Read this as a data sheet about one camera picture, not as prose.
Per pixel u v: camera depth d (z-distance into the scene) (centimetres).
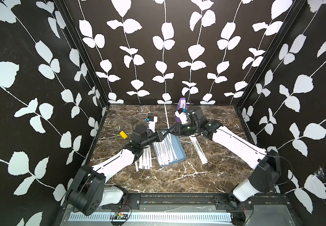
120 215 70
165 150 93
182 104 98
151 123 73
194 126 62
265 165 42
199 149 95
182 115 72
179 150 94
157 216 70
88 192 41
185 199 75
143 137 63
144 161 89
